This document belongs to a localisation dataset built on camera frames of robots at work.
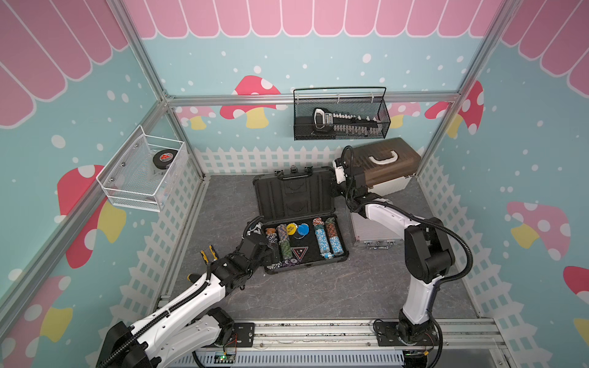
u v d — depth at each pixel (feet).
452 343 2.47
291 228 3.12
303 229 3.18
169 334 1.45
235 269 1.90
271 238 3.01
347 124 2.87
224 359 2.36
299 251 2.93
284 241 3.00
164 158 2.60
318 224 3.14
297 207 3.16
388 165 3.12
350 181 2.37
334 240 3.01
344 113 3.02
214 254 3.01
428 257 1.66
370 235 3.02
